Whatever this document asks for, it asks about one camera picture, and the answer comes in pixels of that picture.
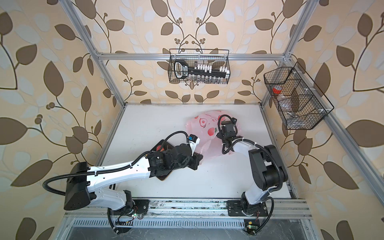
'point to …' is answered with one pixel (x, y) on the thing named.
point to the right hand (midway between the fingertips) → (223, 133)
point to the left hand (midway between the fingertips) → (205, 157)
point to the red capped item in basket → (277, 89)
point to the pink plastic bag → (204, 125)
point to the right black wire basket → (297, 106)
